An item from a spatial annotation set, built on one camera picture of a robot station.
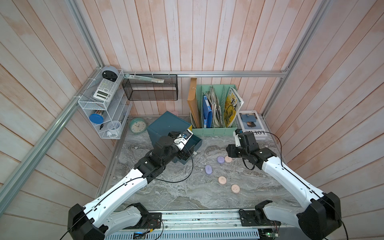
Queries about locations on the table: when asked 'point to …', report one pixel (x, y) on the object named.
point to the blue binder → (207, 115)
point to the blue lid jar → (96, 118)
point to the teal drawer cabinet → (168, 123)
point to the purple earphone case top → (220, 159)
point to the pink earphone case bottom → (235, 188)
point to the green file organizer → (201, 90)
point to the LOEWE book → (251, 123)
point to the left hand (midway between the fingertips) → (185, 140)
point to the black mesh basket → (151, 87)
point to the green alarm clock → (137, 125)
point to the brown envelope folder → (192, 101)
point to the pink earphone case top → (227, 159)
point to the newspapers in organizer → (217, 113)
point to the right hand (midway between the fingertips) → (229, 146)
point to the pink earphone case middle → (222, 180)
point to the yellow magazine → (233, 102)
